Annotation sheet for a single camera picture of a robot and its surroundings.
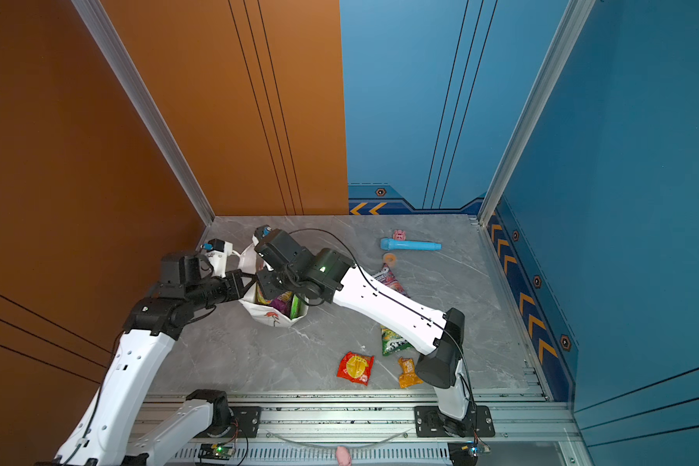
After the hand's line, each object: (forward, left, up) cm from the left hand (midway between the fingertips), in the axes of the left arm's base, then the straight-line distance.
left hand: (257, 274), depth 73 cm
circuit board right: (-34, -53, -26) cm, 68 cm away
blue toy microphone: (+28, -36, -20) cm, 50 cm away
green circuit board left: (-34, +9, -27) cm, 44 cm away
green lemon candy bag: (-8, -36, -22) cm, 43 cm away
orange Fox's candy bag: (-6, -2, -3) cm, 6 cm away
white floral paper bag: (+2, +2, +3) cm, 4 cm away
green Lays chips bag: (-6, -10, -5) cm, 13 cm away
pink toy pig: (+34, -41, -22) cm, 57 cm away
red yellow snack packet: (-15, -25, -23) cm, 38 cm away
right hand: (-4, -3, +4) cm, 7 cm away
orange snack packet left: (-17, -40, -24) cm, 50 cm away
